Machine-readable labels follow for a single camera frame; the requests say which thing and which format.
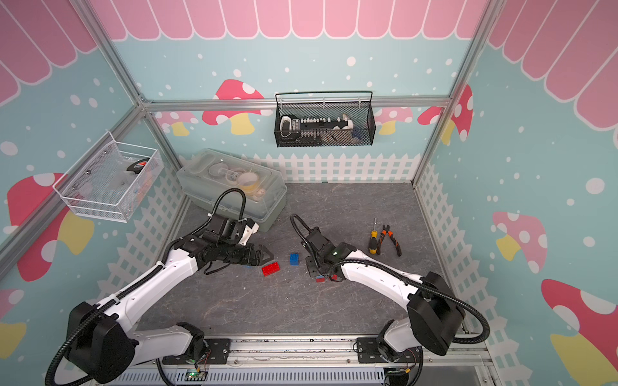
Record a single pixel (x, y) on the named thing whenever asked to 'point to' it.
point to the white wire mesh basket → (98, 186)
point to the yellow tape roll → (249, 182)
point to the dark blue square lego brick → (294, 259)
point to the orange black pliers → (385, 229)
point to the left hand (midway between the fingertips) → (262, 260)
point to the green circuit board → (193, 375)
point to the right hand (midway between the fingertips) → (315, 263)
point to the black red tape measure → (138, 166)
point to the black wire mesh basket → (360, 115)
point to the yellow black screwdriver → (373, 240)
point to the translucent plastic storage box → (203, 174)
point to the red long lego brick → (270, 268)
